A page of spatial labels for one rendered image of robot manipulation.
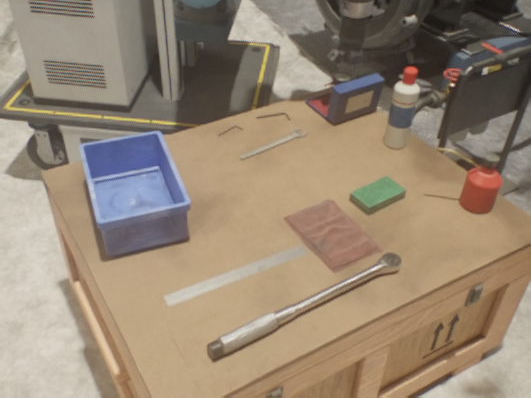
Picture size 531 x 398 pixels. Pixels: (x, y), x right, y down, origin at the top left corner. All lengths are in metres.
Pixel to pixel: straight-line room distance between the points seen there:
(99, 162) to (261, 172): 0.42
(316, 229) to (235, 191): 0.25
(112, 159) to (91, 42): 0.59
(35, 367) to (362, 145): 1.09
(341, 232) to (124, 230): 0.49
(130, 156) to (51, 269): 0.63
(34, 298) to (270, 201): 0.85
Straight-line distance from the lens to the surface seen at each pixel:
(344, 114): 1.75
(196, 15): 1.81
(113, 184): 1.54
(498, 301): 1.65
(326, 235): 1.36
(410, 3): 2.45
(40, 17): 2.05
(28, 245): 2.13
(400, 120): 1.64
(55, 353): 1.81
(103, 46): 2.01
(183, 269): 1.30
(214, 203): 1.46
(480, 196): 1.50
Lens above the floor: 1.42
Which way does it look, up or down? 39 degrees down
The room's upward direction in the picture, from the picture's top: 1 degrees clockwise
